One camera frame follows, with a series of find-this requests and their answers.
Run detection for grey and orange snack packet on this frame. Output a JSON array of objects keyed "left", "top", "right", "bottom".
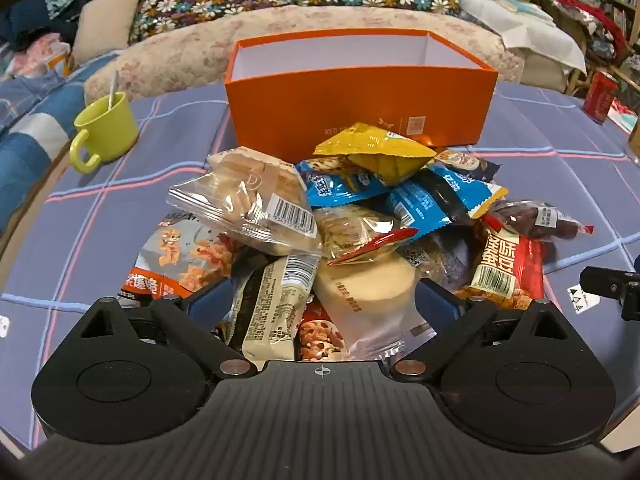
[{"left": 120, "top": 212, "right": 246, "bottom": 308}]

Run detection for clear oat bar packet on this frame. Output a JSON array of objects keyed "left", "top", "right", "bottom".
[{"left": 314, "top": 207, "right": 401, "bottom": 261}]

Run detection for blue packet with black stripe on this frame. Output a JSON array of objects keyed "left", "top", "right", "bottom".
[{"left": 385, "top": 167, "right": 501, "bottom": 228}]

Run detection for orange cardboard box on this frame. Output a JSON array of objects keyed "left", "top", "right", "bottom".
[{"left": 224, "top": 30, "right": 499, "bottom": 153}]

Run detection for green mug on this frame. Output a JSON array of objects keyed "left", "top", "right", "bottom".
[{"left": 69, "top": 91, "right": 140, "bottom": 175}]

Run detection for small dark snack packet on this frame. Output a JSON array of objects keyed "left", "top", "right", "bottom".
[{"left": 434, "top": 149, "right": 502, "bottom": 182}]

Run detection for clear pastry packet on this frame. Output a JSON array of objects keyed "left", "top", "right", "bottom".
[{"left": 167, "top": 146, "right": 323, "bottom": 257}]

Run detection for clear packet with round cake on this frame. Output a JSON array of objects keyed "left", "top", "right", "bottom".
[{"left": 312, "top": 247, "right": 438, "bottom": 361}]

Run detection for red drink can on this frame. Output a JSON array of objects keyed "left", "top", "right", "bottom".
[{"left": 583, "top": 71, "right": 619, "bottom": 123}]

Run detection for cream and black snack packet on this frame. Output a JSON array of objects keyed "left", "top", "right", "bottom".
[{"left": 227, "top": 252, "right": 321, "bottom": 361}]

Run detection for red bean snack packet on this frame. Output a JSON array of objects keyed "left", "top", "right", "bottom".
[{"left": 467, "top": 220, "right": 546, "bottom": 311}]

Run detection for pink plush blanket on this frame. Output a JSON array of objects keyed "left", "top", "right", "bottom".
[{"left": 84, "top": 5, "right": 526, "bottom": 106}]

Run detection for red cloth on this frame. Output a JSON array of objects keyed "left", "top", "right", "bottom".
[{"left": 532, "top": 0, "right": 626, "bottom": 51}]

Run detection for white cloth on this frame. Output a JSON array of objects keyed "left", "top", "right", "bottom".
[{"left": 457, "top": 0, "right": 588, "bottom": 76}]

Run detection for clear packet of dark dates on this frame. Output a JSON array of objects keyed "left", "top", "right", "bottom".
[{"left": 492, "top": 200, "right": 596, "bottom": 241}]

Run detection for blue patchwork quilt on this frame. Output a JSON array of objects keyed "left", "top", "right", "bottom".
[{"left": 0, "top": 75, "right": 98, "bottom": 241}]

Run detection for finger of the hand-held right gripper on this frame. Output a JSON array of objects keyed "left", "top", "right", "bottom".
[{"left": 580, "top": 266, "right": 640, "bottom": 322}]

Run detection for dark purple bread packet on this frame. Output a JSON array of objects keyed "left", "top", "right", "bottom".
[{"left": 400, "top": 232, "right": 483, "bottom": 293}]

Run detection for white cloth tag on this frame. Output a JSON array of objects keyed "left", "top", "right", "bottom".
[{"left": 566, "top": 287, "right": 601, "bottom": 314}]

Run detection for yellow snack packet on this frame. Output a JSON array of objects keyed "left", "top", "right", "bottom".
[{"left": 313, "top": 121, "right": 438, "bottom": 187}]

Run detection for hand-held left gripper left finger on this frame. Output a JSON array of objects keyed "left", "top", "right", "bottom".
[{"left": 75, "top": 277, "right": 251, "bottom": 381}]

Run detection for pile of clothes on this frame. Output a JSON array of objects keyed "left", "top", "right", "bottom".
[{"left": 0, "top": 0, "right": 76, "bottom": 78}]

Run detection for beige pillow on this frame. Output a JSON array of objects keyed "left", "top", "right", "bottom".
[{"left": 72, "top": 0, "right": 146, "bottom": 66}]

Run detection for blue cookie packet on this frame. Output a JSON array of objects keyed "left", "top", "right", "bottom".
[{"left": 295, "top": 156, "right": 391, "bottom": 208}]

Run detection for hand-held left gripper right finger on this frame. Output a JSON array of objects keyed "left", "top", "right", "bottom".
[{"left": 390, "top": 279, "right": 571, "bottom": 383}]

